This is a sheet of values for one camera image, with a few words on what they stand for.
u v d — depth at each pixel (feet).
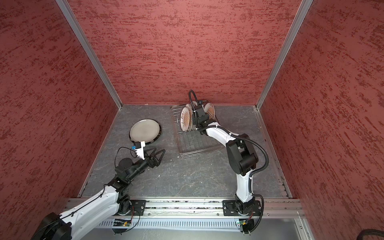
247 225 2.31
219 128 2.06
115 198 1.90
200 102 3.37
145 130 3.39
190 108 3.25
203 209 2.48
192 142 3.20
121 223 2.36
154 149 2.67
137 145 2.29
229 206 2.43
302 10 2.37
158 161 2.32
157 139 3.25
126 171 2.00
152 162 2.32
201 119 2.41
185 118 3.30
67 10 2.36
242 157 1.68
